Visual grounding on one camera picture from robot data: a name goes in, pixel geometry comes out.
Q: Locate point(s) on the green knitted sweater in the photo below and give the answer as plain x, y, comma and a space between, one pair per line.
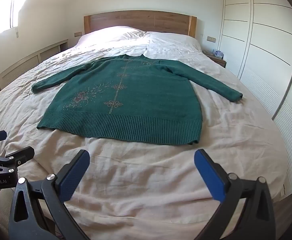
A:
141, 100

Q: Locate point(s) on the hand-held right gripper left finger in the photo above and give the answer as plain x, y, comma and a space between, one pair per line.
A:
76, 175

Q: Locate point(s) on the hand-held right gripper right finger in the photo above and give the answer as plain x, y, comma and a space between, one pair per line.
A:
208, 175

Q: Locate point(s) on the bed with beige cover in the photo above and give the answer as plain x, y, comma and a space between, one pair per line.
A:
148, 180

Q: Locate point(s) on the small purple container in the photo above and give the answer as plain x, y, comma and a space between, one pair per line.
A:
218, 54

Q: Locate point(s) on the low white panelled cabinet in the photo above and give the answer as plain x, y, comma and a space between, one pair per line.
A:
18, 65

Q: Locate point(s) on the white pillow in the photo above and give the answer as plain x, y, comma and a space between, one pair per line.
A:
171, 41
111, 36

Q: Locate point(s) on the wall switch plate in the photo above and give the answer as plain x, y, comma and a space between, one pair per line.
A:
211, 39
78, 34

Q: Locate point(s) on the white wardrobe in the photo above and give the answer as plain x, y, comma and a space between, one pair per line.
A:
268, 30

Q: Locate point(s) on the wooden nightstand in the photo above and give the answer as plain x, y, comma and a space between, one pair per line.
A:
218, 61

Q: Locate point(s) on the wooden headboard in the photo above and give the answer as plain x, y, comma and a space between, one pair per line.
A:
136, 18

